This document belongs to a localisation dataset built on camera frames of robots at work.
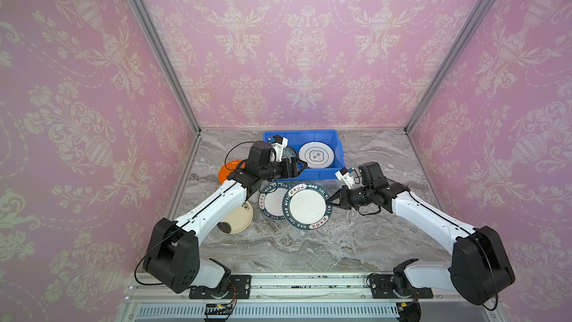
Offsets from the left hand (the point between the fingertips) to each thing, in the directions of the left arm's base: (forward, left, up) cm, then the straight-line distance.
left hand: (302, 167), depth 78 cm
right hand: (-9, -10, -9) cm, 16 cm away
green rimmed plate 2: (-10, -2, -10) cm, 15 cm away
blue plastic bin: (+31, -16, -18) cm, 39 cm away
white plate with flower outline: (+23, -8, -21) cm, 32 cm away
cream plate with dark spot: (-11, +25, -23) cm, 36 cm away
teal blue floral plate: (+24, +5, -21) cm, 32 cm away
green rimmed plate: (-1, +12, -22) cm, 25 cm away
